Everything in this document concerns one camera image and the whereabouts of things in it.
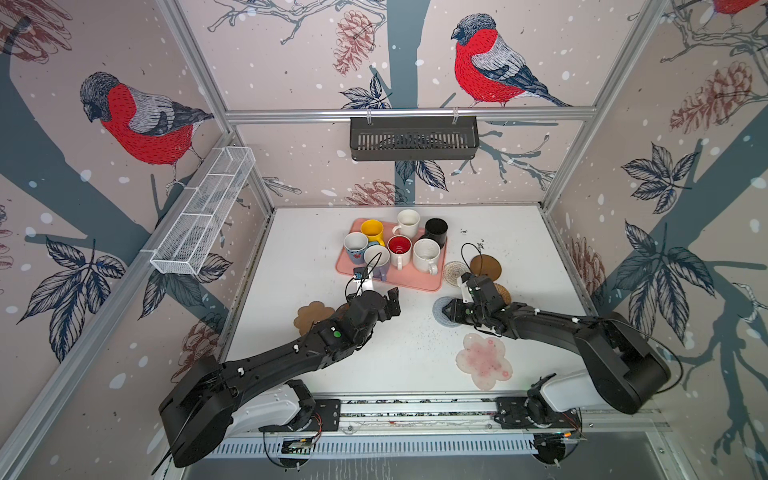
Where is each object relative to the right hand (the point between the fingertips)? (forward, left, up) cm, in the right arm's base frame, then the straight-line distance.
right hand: (444, 313), depth 90 cm
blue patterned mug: (+23, +30, +6) cm, 38 cm away
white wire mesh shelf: (+12, +67, +32) cm, 75 cm away
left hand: (-1, +17, +14) cm, 22 cm away
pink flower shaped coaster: (-12, -11, -3) cm, 17 cm away
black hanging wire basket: (+44, +21, +34) cm, 60 cm away
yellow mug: (+27, +24, +8) cm, 37 cm away
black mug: (+29, +2, +7) cm, 30 cm away
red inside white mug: (+23, +15, +4) cm, 27 cm away
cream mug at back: (+30, +12, +8) cm, 33 cm away
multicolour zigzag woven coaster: (+16, -4, 0) cm, 16 cm away
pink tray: (+17, +10, +3) cm, 21 cm away
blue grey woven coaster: (0, +2, -1) cm, 2 cm away
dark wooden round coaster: (+20, -16, -2) cm, 25 cm away
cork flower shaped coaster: (-1, +41, +1) cm, 41 cm away
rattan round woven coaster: (+8, -21, -2) cm, 22 cm away
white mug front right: (+20, +5, +4) cm, 21 cm away
